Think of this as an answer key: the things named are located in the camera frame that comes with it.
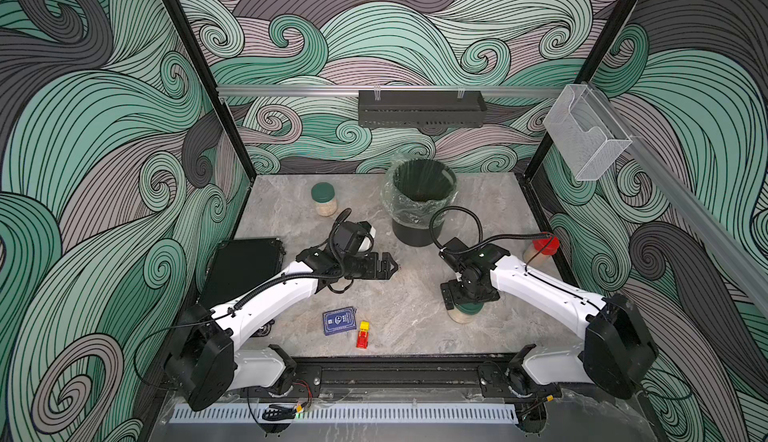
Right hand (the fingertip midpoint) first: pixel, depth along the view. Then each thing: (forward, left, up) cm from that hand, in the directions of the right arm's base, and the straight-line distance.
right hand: (460, 301), depth 81 cm
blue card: (-4, +34, -3) cm, 34 cm away
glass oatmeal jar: (-4, +1, -1) cm, 4 cm away
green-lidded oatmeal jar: (+37, +42, +3) cm, 56 cm away
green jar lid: (-4, -1, +5) cm, 6 cm away
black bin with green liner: (+37, +11, +5) cm, 39 cm away
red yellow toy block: (-8, +27, -4) cm, 29 cm away
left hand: (+6, +21, +9) cm, 24 cm away
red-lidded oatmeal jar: (+13, -25, +3) cm, 29 cm away
